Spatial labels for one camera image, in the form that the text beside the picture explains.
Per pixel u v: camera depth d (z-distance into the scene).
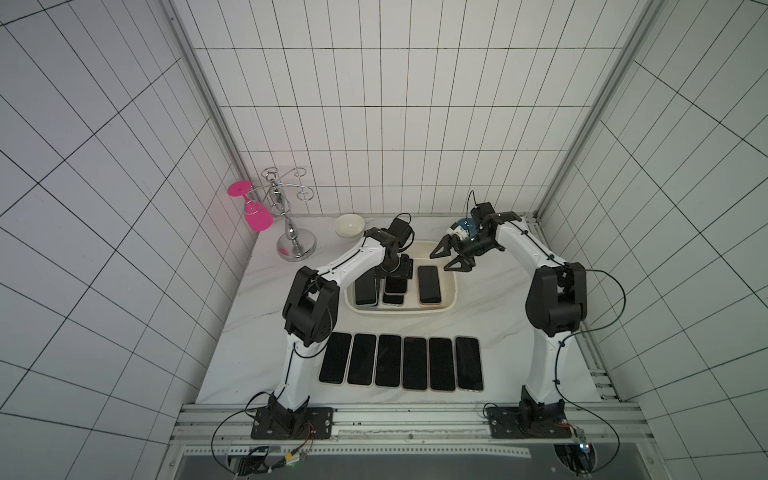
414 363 0.82
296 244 1.09
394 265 0.81
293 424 0.64
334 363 0.82
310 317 0.53
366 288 0.94
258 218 1.03
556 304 0.54
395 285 0.91
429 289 0.94
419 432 0.73
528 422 0.66
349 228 1.13
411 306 0.95
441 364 0.80
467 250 0.81
